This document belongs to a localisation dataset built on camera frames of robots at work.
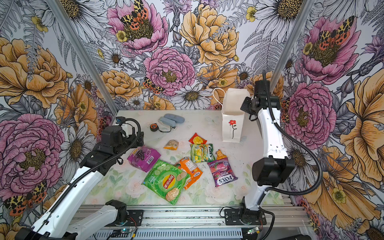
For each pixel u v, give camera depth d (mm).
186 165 893
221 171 872
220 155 955
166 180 852
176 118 1140
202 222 741
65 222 409
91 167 463
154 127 1084
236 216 742
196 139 1026
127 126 598
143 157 879
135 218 739
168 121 1090
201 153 943
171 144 990
